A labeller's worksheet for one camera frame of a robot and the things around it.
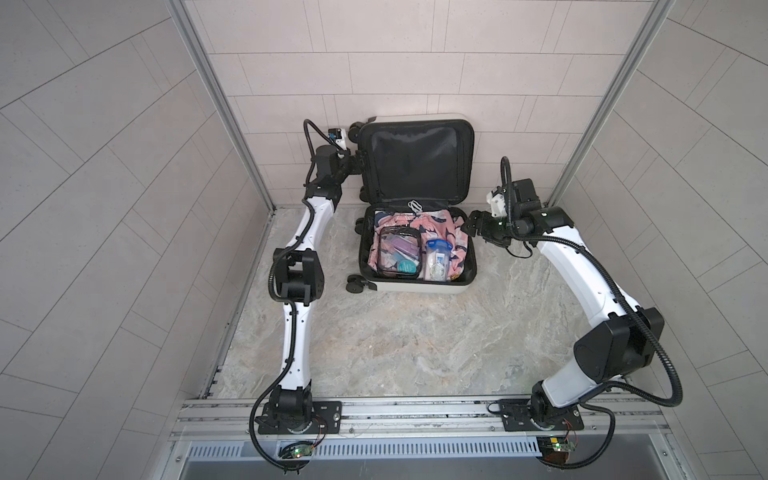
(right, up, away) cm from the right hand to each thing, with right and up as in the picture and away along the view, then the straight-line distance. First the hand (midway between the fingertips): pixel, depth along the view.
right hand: (467, 229), depth 80 cm
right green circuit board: (+17, -51, -12) cm, 55 cm away
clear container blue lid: (-7, -7, +11) cm, 15 cm away
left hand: (-30, +28, +13) cm, 43 cm away
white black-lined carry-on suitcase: (-12, +18, +19) cm, 29 cm away
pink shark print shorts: (-4, +1, +20) cm, 21 cm away
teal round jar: (-16, -11, +11) cm, 23 cm away
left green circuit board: (-42, -49, -15) cm, 66 cm away
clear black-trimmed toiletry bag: (-18, -7, +14) cm, 24 cm away
